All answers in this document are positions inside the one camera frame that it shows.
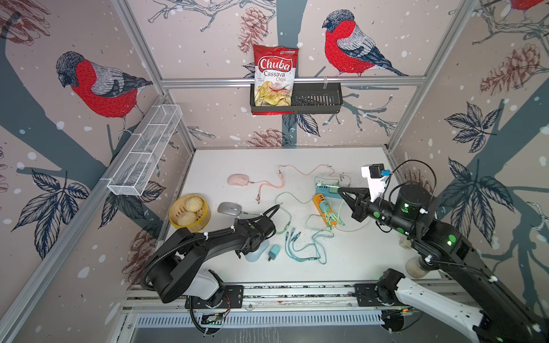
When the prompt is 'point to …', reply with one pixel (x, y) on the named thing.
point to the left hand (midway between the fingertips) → (235, 228)
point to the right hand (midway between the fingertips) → (339, 189)
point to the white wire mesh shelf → (136, 170)
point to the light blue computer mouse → (252, 256)
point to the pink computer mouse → (238, 179)
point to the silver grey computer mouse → (229, 208)
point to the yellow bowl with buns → (190, 211)
